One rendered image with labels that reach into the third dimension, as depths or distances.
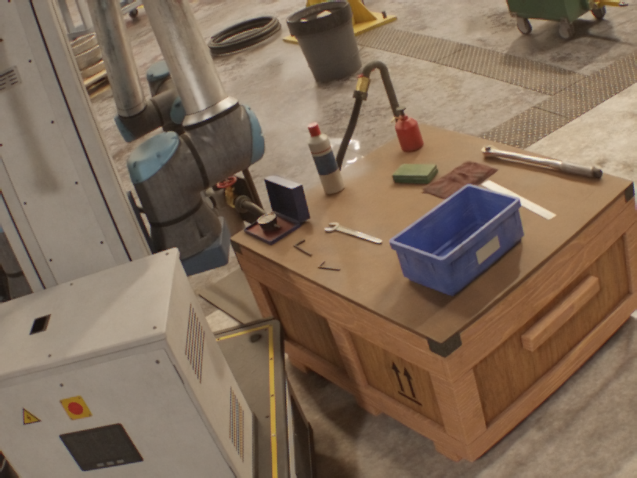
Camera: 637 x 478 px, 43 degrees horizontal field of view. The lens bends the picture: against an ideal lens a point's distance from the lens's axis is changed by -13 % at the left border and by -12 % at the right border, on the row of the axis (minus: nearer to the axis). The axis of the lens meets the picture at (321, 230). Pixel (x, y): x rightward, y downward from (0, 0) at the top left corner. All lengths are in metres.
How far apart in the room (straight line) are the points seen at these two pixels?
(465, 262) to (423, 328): 0.19
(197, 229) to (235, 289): 1.30
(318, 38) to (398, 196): 2.63
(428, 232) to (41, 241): 0.98
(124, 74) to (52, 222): 0.47
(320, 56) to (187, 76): 3.14
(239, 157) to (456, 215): 0.58
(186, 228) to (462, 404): 0.79
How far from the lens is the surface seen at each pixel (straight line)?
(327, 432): 2.64
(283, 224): 2.75
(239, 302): 3.40
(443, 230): 2.35
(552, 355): 2.42
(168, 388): 1.79
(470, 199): 2.40
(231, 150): 2.19
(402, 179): 2.76
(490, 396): 2.27
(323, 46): 5.24
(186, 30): 2.17
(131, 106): 2.41
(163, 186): 2.15
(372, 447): 2.54
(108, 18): 2.25
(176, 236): 2.20
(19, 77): 2.01
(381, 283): 2.31
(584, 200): 2.43
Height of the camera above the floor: 1.67
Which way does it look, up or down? 27 degrees down
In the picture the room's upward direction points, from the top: 20 degrees counter-clockwise
